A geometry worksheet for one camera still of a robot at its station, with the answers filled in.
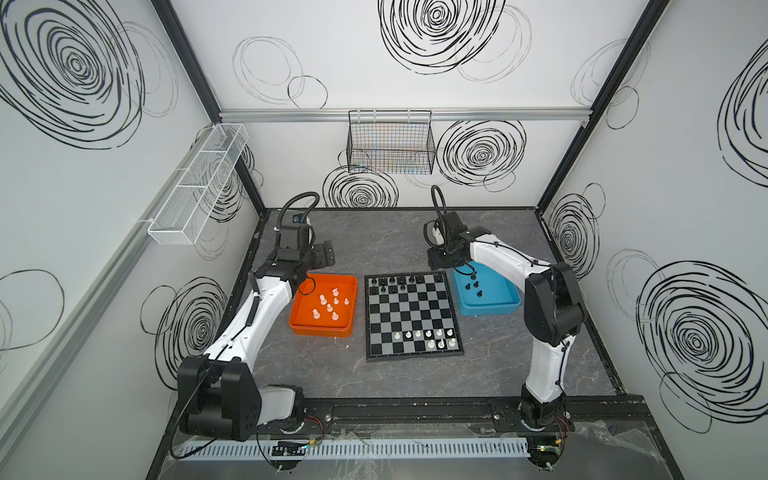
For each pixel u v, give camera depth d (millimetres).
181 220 712
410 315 907
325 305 919
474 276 993
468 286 965
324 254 754
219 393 400
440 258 858
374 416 752
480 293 960
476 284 984
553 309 510
